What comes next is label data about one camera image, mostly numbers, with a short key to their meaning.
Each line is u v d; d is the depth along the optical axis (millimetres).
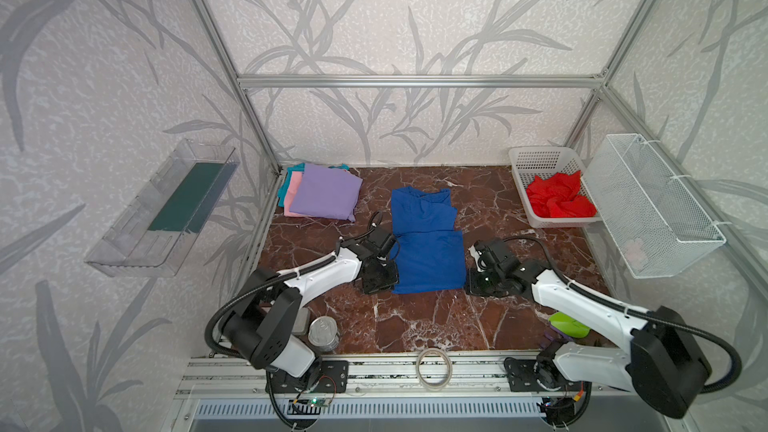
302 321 792
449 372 740
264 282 446
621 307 458
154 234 640
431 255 937
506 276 637
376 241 707
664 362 406
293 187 1113
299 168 1197
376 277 728
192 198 679
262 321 435
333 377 726
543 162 1282
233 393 735
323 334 756
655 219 630
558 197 1050
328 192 1070
